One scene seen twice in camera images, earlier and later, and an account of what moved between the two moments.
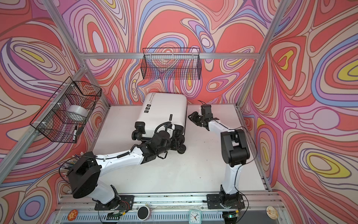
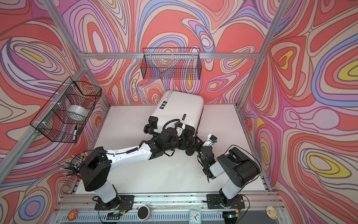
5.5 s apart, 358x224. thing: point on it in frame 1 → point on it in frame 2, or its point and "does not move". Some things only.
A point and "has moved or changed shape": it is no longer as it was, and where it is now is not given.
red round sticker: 72,214 does not move
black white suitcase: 155,108 has moved or changed shape
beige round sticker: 271,213 does not move
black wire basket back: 171,63 does not move
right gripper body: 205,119 → 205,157
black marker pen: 74,136 does not move
